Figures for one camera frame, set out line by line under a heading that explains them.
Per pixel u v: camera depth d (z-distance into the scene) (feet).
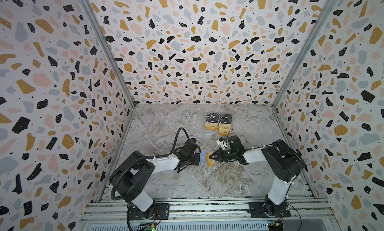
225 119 3.38
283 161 1.66
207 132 3.41
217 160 2.80
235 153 2.55
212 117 3.39
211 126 3.39
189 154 2.38
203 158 3.02
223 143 2.88
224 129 3.38
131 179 1.45
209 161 2.93
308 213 2.50
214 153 2.94
